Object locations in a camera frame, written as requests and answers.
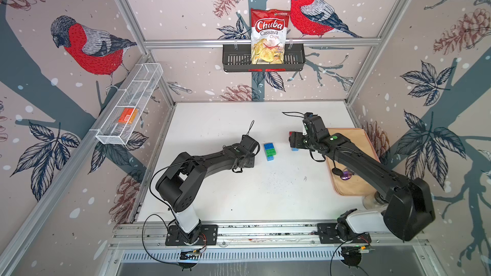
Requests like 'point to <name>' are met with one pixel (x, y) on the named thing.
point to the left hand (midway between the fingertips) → (253, 157)
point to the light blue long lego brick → (295, 149)
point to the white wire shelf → (127, 105)
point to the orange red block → (126, 114)
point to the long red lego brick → (290, 133)
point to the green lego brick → (270, 152)
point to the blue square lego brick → (268, 147)
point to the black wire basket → (238, 58)
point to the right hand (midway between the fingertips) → (295, 137)
